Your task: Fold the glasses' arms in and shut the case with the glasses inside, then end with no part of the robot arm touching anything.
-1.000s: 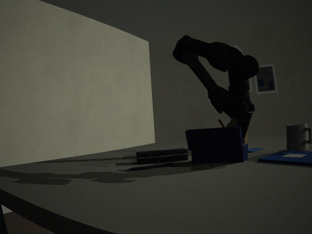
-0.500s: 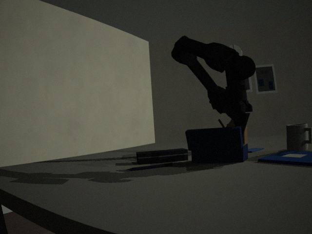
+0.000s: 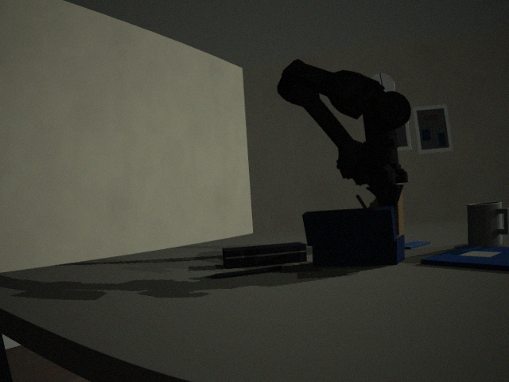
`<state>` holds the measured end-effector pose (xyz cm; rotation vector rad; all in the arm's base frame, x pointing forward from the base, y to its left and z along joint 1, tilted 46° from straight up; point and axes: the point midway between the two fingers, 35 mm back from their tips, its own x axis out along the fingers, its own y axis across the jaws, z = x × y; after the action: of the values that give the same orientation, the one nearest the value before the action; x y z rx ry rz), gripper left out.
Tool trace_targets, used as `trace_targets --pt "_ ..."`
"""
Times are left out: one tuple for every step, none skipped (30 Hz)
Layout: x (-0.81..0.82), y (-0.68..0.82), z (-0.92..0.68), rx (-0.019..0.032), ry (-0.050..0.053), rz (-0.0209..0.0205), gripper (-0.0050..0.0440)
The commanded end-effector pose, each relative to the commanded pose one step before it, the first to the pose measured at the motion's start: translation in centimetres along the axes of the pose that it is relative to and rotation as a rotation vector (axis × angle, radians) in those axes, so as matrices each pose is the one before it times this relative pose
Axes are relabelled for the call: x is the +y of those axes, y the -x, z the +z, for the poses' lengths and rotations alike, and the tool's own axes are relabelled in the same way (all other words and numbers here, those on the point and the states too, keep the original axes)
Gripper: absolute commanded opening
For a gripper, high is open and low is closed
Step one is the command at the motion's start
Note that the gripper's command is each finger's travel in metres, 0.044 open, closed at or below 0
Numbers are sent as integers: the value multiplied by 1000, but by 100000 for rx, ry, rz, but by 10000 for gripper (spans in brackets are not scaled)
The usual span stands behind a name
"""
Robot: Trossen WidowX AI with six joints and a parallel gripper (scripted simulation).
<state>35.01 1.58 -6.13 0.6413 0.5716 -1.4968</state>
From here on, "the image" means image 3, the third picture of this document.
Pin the black mug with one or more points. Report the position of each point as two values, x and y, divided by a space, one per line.
485 224

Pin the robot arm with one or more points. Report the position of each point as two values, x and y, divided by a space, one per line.
385 111

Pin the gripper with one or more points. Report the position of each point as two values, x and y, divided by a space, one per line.
383 151

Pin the dark blue notebook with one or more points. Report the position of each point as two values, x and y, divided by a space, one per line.
478 257

